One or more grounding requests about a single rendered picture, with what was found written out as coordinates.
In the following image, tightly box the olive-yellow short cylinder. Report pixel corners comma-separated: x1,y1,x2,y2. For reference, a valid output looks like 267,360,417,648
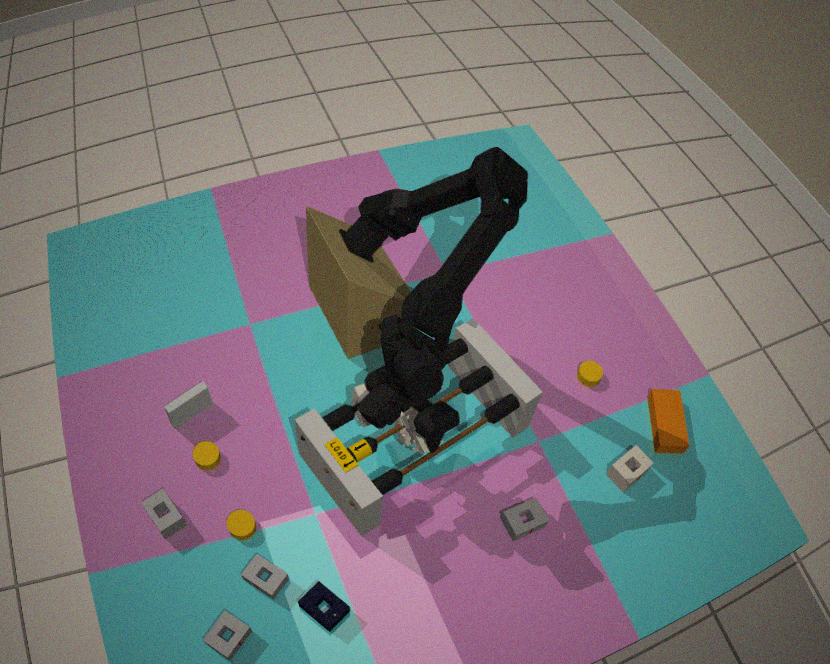
192,441,220,470
226,510,257,540
577,361,603,387

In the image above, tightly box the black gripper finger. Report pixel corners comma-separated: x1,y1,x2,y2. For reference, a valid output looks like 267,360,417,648
415,429,445,453

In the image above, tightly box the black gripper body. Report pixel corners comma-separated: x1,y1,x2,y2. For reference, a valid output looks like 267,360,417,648
364,365,460,440

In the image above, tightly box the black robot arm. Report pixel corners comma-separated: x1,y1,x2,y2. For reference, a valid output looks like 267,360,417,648
339,147,528,429

